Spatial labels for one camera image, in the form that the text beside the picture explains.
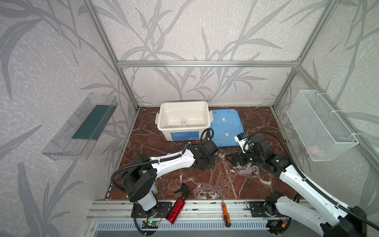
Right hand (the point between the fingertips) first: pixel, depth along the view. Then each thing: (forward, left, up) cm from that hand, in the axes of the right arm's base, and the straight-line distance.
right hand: (232, 149), depth 78 cm
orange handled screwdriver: (-30, +4, -13) cm, 33 cm away
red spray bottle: (-25, +28, -13) cm, 40 cm away
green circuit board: (-32, +42, -16) cm, 55 cm away
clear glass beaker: (+26, +29, -10) cm, 40 cm away
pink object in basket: (-3, -40, +4) cm, 40 cm away
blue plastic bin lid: (+29, -3, -16) cm, 33 cm away
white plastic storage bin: (+33, +19, -11) cm, 39 cm away
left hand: (-3, +9, -9) cm, 13 cm away
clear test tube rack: (-6, -9, -15) cm, 18 cm away
